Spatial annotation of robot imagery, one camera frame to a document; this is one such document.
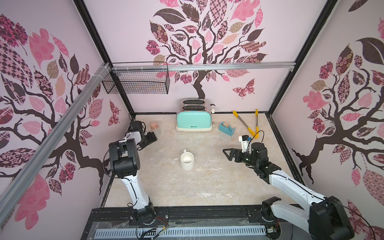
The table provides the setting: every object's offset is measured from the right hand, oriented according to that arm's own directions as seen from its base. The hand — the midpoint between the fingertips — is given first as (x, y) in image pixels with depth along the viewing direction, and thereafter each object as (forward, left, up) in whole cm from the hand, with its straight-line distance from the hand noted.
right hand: (228, 149), depth 82 cm
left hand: (+15, +49, -13) cm, 52 cm away
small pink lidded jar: (+22, +47, -4) cm, 52 cm away
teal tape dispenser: (+23, -4, -10) cm, 25 cm away
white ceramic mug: (0, +24, -13) cm, 28 cm away
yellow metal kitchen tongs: (+23, -27, -17) cm, 39 cm away
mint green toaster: (+26, +18, +2) cm, 32 cm away
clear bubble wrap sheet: (-5, +18, -14) cm, 24 cm away
